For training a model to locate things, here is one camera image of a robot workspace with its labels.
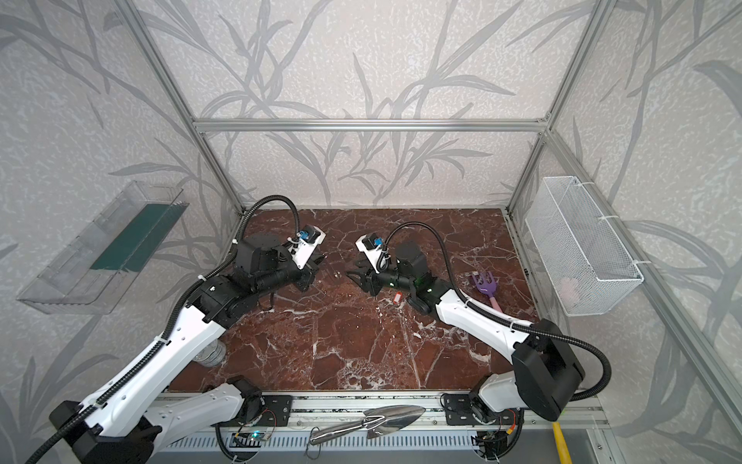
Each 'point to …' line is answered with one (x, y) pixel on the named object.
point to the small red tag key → (397, 297)
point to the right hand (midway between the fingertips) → (352, 259)
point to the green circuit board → (259, 435)
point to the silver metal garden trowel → (378, 420)
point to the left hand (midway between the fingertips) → (326, 248)
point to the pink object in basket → (569, 290)
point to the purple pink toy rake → (487, 286)
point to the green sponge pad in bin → (138, 244)
